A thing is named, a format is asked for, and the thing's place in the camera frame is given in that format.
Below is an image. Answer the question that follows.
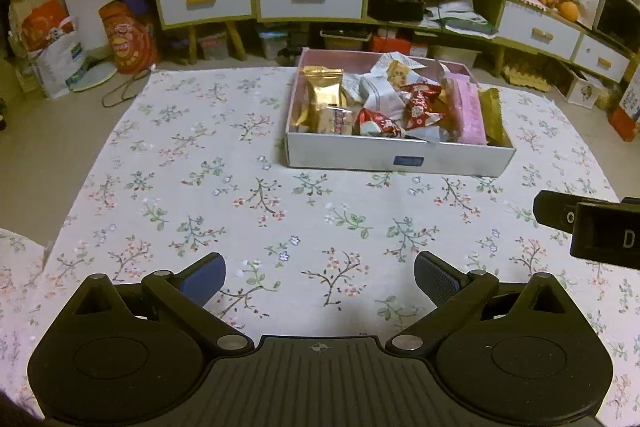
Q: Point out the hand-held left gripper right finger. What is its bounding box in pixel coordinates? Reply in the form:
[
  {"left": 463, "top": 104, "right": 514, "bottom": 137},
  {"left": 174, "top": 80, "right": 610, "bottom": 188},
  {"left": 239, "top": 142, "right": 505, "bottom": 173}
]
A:
[{"left": 386, "top": 252, "right": 576, "bottom": 355}]

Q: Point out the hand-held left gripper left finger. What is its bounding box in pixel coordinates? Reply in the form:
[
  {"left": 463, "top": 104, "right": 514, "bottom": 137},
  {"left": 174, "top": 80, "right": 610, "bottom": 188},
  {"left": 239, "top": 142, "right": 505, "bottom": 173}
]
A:
[{"left": 67, "top": 253, "right": 253, "bottom": 358}]

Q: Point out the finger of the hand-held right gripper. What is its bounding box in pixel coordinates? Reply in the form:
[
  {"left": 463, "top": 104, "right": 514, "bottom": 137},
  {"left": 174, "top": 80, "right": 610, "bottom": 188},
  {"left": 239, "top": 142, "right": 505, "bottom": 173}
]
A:
[{"left": 532, "top": 189, "right": 581, "bottom": 232}]

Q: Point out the gold brown snack packet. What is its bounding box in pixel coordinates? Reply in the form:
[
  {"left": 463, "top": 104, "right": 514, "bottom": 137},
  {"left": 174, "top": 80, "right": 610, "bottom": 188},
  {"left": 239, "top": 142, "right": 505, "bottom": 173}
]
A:
[{"left": 477, "top": 88, "right": 507, "bottom": 146}]

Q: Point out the pink nougat packet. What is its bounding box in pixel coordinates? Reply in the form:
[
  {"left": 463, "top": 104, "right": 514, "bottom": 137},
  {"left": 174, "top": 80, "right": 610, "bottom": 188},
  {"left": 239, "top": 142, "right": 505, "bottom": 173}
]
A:
[{"left": 442, "top": 74, "right": 488, "bottom": 145}]

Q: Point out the pink cardboard box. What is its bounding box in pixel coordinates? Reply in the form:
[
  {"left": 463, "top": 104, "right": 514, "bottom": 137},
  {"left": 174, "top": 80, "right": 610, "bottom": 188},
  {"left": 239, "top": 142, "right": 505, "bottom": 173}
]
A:
[{"left": 285, "top": 49, "right": 517, "bottom": 178}]

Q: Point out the red snack packet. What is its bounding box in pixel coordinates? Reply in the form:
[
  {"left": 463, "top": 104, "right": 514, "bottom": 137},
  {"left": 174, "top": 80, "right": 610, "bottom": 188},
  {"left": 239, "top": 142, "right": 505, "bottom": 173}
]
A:
[
  {"left": 400, "top": 83, "right": 445, "bottom": 128},
  {"left": 356, "top": 107, "right": 407, "bottom": 139}
]

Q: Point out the white printed snack packet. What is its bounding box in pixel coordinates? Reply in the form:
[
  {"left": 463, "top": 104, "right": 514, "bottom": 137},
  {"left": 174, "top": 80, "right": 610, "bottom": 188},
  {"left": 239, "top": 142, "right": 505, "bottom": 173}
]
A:
[{"left": 372, "top": 52, "right": 426, "bottom": 88}]

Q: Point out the yellow snack packet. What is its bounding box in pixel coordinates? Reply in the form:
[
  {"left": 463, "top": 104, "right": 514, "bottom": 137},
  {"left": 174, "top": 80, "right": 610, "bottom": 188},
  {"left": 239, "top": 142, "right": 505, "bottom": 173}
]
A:
[{"left": 299, "top": 66, "right": 346, "bottom": 134}]

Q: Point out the red carton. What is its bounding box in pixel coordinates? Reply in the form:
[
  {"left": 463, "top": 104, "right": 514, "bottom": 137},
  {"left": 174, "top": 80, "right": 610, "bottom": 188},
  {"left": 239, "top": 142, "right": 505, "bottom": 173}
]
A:
[{"left": 606, "top": 56, "right": 640, "bottom": 144}]

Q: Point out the white printed box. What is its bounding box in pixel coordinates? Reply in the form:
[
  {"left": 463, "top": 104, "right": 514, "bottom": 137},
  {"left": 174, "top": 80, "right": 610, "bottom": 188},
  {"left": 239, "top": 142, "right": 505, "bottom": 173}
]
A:
[{"left": 564, "top": 66, "right": 609, "bottom": 108}]

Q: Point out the yellow egg tray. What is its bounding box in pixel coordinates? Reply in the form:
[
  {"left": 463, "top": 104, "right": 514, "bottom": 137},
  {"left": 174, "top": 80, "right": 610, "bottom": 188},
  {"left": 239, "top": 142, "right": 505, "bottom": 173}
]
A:
[{"left": 501, "top": 59, "right": 552, "bottom": 91}]

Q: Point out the plastic storage box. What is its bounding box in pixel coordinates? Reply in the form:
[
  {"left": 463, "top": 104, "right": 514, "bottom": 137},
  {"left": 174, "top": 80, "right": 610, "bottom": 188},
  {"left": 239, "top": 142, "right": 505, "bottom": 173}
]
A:
[{"left": 431, "top": 44, "right": 484, "bottom": 68}]

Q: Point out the floral seat cushion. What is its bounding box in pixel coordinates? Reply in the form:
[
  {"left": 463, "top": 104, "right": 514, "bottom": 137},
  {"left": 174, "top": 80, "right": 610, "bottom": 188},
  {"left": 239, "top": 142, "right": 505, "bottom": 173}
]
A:
[{"left": 0, "top": 227, "right": 47, "bottom": 408}]

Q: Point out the white drawer cabinet unit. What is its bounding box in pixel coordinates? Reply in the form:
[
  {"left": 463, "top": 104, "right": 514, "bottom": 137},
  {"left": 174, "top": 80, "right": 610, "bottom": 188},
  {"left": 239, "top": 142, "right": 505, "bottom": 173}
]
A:
[{"left": 252, "top": 0, "right": 633, "bottom": 82}]

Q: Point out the pile of papers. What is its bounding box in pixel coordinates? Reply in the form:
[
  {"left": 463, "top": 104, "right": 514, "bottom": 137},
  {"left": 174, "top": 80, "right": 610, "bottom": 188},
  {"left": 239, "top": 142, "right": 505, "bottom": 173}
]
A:
[{"left": 422, "top": 0, "right": 499, "bottom": 38}]

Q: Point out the round board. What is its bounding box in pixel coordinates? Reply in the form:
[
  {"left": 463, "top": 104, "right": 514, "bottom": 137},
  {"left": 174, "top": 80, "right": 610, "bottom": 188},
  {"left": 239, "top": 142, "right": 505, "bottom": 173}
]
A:
[{"left": 69, "top": 63, "right": 117, "bottom": 94}]

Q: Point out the red box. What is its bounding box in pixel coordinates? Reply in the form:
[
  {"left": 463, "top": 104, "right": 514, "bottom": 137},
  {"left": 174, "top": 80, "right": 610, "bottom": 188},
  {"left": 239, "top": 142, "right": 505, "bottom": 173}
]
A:
[{"left": 369, "top": 34, "right": 417, "bottom": 56}]

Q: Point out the red printed bag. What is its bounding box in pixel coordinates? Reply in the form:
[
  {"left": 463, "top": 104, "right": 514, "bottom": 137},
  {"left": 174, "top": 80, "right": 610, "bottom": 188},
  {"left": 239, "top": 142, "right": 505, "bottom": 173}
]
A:
[{"left": 97, "top": 0, "right": 159, "bottom": 76}]

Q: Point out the white printed bag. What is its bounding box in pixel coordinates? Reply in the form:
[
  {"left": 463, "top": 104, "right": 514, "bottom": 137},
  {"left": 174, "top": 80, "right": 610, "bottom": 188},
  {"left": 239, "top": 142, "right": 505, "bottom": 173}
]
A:
[{"left": 34, "top": 17, "right": 84, "bottom": 101}]

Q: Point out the black cord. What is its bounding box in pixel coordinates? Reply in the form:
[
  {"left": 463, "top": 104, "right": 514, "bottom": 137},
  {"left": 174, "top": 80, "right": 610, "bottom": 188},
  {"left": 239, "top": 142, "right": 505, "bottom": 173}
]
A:
[{"left": 101, "top": 68, "right": 152, "bottom": 108}]

